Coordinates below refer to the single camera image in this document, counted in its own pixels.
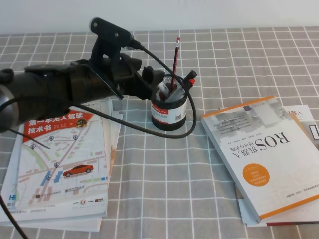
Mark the orange white driving book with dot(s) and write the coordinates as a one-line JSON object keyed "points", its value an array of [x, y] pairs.
{"points": [[64, 165]]}

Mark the black mesh pen holder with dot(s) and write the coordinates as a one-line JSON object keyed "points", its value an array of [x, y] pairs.
{"points": [[168, 116]]}

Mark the black marker with red band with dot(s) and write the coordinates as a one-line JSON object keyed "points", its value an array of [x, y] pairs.
{"points": [[189, 79]]}

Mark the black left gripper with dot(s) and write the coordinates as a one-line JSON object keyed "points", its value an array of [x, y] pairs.
{"points": [[128, 81]]}

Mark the white magazine stack under book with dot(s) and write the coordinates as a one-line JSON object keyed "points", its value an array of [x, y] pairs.
{"points": [[38, 218]]}

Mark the grey checked tablecloth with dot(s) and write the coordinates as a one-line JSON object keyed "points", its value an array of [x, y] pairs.
{"points": [[180, 189]]}

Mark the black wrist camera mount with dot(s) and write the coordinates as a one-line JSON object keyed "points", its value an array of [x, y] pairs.
{"points": [[110, 40]]}

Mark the red pencil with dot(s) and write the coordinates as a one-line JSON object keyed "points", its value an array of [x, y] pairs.
{"points": [[175, 64]]}

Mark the white orange ROS book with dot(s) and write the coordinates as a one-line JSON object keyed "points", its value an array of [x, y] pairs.
{"points": [[271, 160]]}

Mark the white red book underneath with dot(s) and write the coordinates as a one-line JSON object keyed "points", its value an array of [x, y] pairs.
{"points": [[305, 214]]}

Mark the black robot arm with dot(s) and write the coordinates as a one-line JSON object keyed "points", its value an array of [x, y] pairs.
{"points": [[48, 90]]}

